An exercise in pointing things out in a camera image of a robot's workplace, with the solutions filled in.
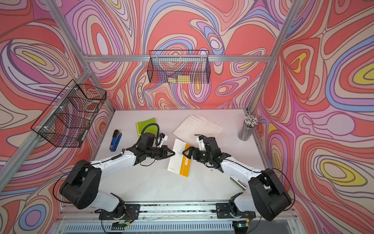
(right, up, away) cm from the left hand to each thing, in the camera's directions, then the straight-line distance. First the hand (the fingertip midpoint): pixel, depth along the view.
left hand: (175, 154), depth 82 cm
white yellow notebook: (+2, -5, +1) cm, 6 cm away
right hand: (+7, -2, +1) cm, 8 cm away
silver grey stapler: (+36, -15, -2) cm, 39 cm away
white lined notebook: (+14, +17, +25) cm, 33 cm away
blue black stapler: (-44, +8, +19) cm, 48 cm away
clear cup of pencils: (+46, +18, +6) cm, 50 cm away
